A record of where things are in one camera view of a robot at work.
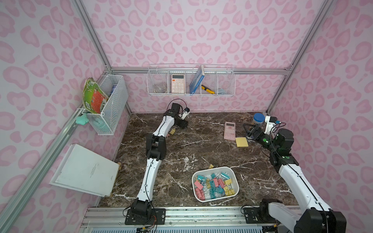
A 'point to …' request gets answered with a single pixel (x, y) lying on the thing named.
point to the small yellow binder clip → (211, 166)
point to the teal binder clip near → (201, 177)
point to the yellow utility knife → (207, 89)
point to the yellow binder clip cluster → (208, 183)
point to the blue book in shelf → (196, 82)
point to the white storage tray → (213, 184)
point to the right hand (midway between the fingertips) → (245, 126)
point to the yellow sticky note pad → (242, 142)
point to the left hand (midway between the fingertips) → (181, 119)
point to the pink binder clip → (199, 191)
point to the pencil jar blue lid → (259, 117)
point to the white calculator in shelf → (178, 83)
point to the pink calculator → (229, 131)
